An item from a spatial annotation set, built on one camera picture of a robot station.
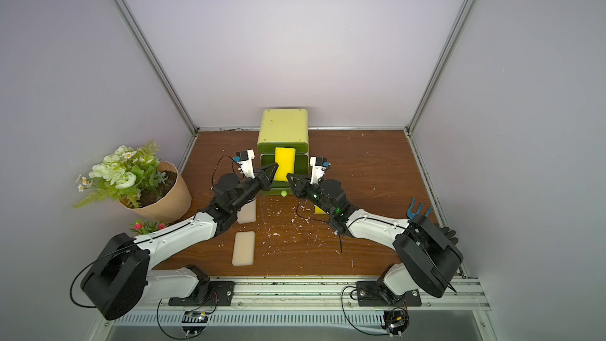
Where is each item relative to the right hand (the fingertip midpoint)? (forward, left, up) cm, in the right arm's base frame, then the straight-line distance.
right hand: (288, 172), depth 76 cm
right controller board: (-37, -34, -26) cm, 57 cm away
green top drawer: (+14, +9, -4) cm, 17 cm away
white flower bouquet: (-7, +46, +9) cm, 47 cm away
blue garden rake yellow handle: (-3, -46, -24) cm, 52 cm away
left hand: (+2, +2, +1) cm, 3 cm away
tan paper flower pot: (-7, +42, -6) cm, 43 cm away
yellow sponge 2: (-2, -9, -23) cm, 25 cm away
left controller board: (-38, +28, -24) cm, 53 cm away
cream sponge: (-18, +16, -22) cm, 33 cm away
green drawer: (-5, +1, -2) cm, 5 cm away
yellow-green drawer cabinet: (+21, +2, -1) cm, 21 cm away
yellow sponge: (+6, +2, 0) cm, 6 cm away
